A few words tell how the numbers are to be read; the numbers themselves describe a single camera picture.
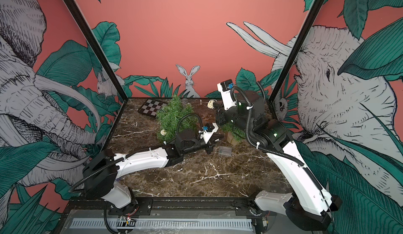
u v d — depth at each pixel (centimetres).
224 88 47
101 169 41
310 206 36
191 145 61
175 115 72
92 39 86
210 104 61
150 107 111
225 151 94
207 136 63
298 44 88
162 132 76
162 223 70
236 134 52
